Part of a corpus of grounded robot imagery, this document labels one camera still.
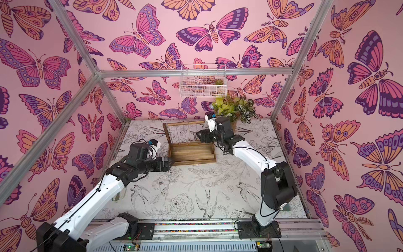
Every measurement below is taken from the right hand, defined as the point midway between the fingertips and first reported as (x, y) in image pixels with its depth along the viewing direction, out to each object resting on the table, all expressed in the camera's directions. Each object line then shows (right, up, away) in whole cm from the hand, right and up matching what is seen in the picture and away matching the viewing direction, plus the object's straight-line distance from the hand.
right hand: (203, 130), depth 86 cm
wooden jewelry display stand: (-14, -11, +22) cm, 28 cm away
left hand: (-18, -15, -7) cm, 24 cm away
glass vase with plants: (+21, +15, +17) cm, 31 cm away
